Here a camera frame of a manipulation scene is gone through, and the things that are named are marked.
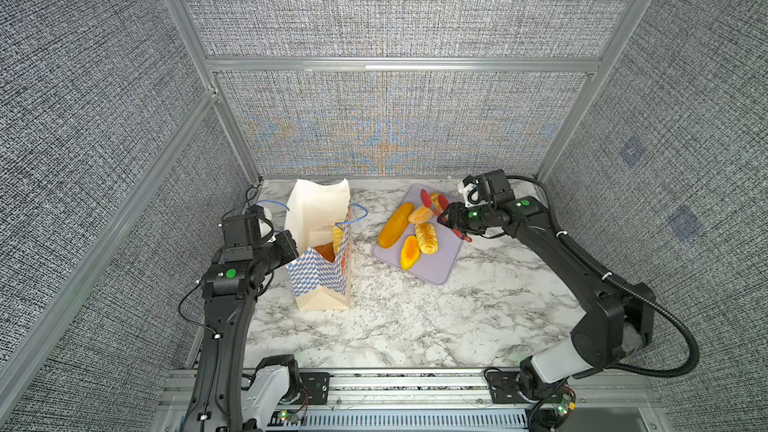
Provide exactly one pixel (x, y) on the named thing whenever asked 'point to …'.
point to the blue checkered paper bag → (313, 209)
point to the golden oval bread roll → (421, 215)
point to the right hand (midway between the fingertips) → (445, 218)
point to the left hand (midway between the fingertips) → (295, 240)
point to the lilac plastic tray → (438, 265)
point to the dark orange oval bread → (327, 250)
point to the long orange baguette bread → (395, 225)
